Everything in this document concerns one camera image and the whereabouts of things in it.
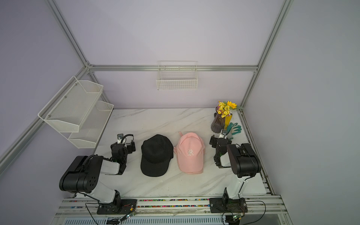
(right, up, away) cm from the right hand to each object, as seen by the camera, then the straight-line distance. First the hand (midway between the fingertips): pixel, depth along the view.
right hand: (221, 138), depth 99 cm
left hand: (-68, -3, -4) cm, 68 cm away
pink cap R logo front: (-23, -6, -15) cm, 28 cm away
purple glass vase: (0, +9, +11) cm, 15 cm away
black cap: (-42, -5, -19) cm, 46 cm away
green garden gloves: (+11, +6, +8) cm, 15 cm away
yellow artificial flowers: (-1, +21, -11) cm, 23 cm away
